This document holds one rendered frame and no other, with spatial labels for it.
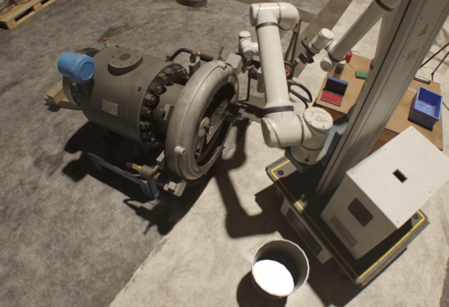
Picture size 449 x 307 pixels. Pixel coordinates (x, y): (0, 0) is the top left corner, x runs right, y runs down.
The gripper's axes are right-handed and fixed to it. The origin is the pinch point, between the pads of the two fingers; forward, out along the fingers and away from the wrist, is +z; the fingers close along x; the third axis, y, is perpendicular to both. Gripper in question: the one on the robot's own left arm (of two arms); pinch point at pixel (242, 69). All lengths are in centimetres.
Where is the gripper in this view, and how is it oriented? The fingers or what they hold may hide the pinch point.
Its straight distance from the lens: 239.7
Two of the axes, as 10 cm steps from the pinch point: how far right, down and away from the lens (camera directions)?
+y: 8.2, -4.5, 3.6
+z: 0.0, 6.2, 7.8
